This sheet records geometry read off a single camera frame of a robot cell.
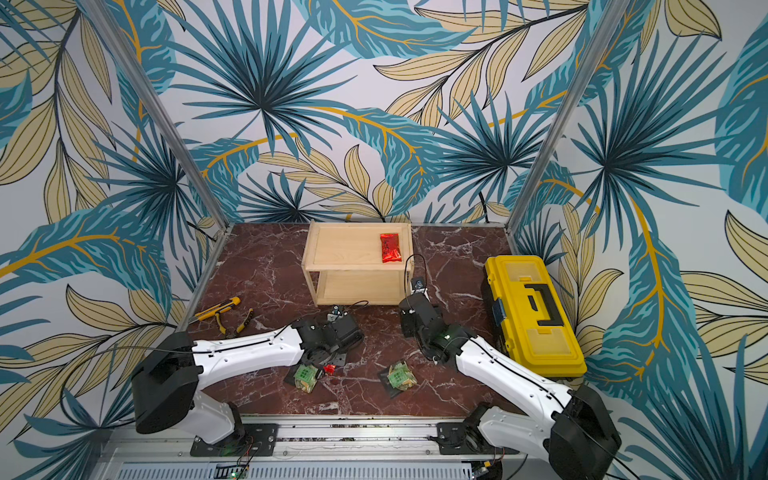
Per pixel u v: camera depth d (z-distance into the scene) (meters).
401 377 0.84
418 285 0.69
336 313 0.77
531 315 0.78
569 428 0.39
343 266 0.82
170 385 0.42
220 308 0.95
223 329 0.91
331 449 0.73
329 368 0.87
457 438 0.73
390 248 0.83
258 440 0.73
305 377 0.83
